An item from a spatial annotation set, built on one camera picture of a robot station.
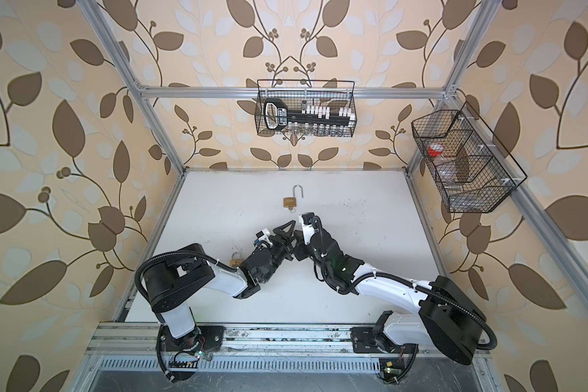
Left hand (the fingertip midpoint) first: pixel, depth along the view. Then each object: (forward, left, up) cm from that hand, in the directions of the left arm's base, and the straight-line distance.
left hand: (301, 225), depth 79 cm
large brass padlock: (+24, +5, -18) cm, 31 cm away
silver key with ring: (+19, +5, -18) cm, 27 cm away
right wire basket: (+11, -52, +16) cm, 55 cm away
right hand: (-2, +2, -3) cm, 4 cm away
